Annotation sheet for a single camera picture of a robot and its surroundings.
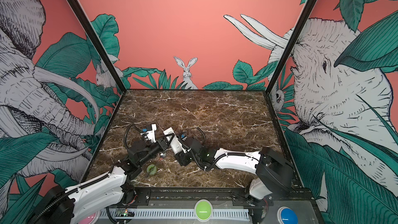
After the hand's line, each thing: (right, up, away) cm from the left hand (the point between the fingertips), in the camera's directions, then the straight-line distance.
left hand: (174, 133), depth 76 cm
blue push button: (+53, -37, -6) cm, 65 cm away
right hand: (+1, -11, +1) cm, 11 cm away
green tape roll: (-13, -20, +5) cm, 25 cm away
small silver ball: (-8, -14, +9) cm, 19 cm away
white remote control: (+1, -5, 0) cm, 5 cm away
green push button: (+15, -34, -6) cm, 38 cm away
